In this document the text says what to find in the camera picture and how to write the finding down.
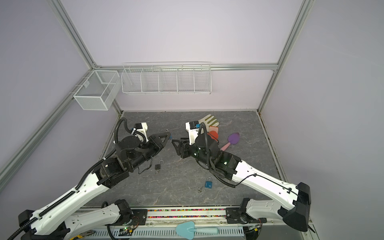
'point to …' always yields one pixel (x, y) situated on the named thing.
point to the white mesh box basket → (96, 91)
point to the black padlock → (157, 167)
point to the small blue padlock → (171, 137)
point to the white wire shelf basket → (166, 78)
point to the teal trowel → (186, 229)
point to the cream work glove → (208, 121)
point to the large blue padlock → (208, 184)
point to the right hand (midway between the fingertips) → (175, 141)
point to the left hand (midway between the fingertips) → (170, 137)
